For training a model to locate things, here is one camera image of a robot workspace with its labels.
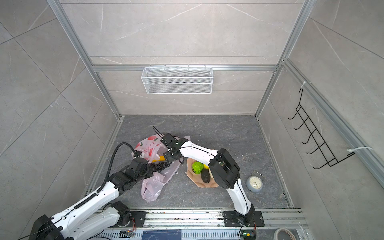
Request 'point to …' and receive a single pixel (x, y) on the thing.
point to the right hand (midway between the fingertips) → (172, 155)
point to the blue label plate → (175, 234)
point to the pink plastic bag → (151, 147)
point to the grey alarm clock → (254, 183)
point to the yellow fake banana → (161, 158)
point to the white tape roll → (281, 229)
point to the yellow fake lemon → (205, 166)
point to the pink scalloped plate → (197, 178)
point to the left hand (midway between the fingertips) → (152, 164)
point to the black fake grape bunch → (158, 167)
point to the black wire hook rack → (321, 144)
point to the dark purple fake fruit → (205, 175)
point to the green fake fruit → (197, 167)
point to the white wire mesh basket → (177, 80)
